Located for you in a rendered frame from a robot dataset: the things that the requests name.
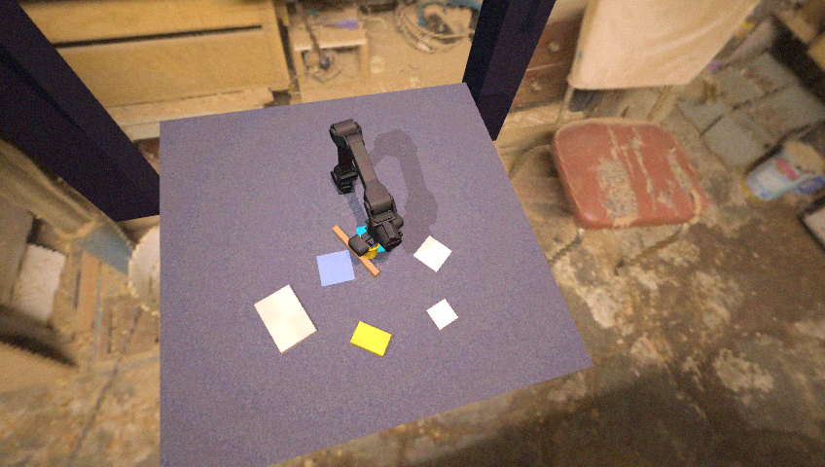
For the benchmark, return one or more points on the yellow cup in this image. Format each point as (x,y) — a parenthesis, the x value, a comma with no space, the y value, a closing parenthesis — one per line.
(371,253)

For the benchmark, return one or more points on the orange rectangular block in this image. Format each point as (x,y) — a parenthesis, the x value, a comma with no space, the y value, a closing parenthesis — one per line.
(365,262)

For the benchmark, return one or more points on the yellow rectangular block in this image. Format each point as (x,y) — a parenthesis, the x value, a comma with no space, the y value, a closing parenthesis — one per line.
(370,338)

